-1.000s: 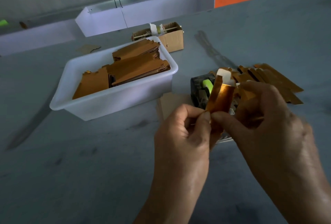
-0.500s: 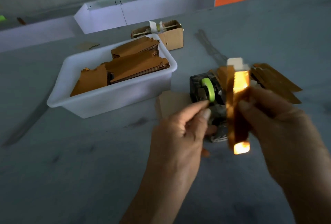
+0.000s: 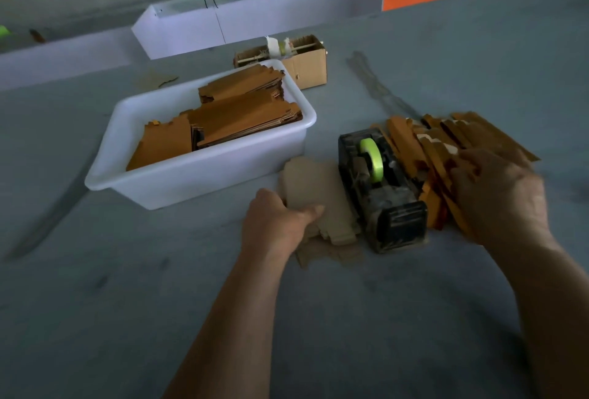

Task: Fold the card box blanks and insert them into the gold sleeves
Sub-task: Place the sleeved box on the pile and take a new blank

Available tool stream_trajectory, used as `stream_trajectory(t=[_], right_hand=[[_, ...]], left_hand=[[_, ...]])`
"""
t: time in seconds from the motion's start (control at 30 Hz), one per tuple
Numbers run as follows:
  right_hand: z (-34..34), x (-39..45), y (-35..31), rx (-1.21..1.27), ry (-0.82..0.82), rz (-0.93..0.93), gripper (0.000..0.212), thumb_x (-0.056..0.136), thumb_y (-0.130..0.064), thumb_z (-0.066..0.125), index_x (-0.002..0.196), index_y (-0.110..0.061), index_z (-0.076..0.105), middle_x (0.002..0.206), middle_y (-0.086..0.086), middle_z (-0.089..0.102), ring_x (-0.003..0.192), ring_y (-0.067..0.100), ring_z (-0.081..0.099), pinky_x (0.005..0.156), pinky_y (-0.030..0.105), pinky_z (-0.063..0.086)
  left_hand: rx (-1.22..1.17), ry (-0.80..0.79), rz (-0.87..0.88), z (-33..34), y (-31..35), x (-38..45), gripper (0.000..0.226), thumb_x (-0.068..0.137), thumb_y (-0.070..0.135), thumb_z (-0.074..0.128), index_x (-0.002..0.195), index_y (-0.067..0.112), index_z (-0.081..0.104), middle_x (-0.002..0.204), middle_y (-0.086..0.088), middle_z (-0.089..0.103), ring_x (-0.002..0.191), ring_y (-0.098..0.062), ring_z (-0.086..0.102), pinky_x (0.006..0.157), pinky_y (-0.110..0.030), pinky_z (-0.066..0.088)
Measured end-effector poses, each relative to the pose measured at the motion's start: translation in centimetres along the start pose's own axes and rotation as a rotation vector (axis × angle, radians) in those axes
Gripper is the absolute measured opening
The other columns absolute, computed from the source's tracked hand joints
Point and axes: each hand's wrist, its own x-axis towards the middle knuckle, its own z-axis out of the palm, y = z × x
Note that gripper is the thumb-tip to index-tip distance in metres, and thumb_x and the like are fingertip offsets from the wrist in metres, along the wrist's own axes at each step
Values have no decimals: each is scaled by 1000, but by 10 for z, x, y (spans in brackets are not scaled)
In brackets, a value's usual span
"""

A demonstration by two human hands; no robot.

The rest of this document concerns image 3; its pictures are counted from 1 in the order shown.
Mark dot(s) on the person's right hand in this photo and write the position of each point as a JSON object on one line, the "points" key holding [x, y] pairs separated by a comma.
{"points": [[502, 196]]}

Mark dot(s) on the person's left hand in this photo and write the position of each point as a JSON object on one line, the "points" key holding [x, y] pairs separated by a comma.
{"points": [[276, 224]]}

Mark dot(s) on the pile of beige blanks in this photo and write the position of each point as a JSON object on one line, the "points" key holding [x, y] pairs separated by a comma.
{"points": [[322, 192]]}

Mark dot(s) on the pile of gold boxes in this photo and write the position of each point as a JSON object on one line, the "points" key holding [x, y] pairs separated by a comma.
{"points": [[414, 150]]}

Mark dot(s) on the gold cartons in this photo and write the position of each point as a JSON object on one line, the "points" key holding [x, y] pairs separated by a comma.
{"points": [[244, 113]]}

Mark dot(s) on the person's right forearm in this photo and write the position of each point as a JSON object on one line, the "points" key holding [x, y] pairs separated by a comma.
{"points": [[552, 320]]}

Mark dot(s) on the person's left forearm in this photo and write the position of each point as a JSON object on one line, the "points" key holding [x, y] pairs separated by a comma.
{"points": [[230, 330]]}

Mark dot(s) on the white plastic bin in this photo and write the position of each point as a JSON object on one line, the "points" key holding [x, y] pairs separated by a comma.
{"points": [[198, 181]]}

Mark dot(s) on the black tape dispenser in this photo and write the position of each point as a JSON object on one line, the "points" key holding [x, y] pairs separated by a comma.
{"points": [[386, 210]]}

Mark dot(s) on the green tape roll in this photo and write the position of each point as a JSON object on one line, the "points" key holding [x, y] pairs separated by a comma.
{"points": [[371, 159]]}

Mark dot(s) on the small cardboard box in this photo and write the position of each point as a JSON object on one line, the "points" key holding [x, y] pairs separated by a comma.
{"points": [[311, 67]]}

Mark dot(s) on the long white tray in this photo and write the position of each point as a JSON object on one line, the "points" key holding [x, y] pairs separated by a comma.
{"points": [[64, 58], [299, 8]]}

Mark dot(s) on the small brown object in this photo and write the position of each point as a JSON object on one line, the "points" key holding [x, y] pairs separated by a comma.
{"points": [[38, 35]]}

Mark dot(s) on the neon green object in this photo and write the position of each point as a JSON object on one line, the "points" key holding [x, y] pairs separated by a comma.
{"points": [[4, 32]]}

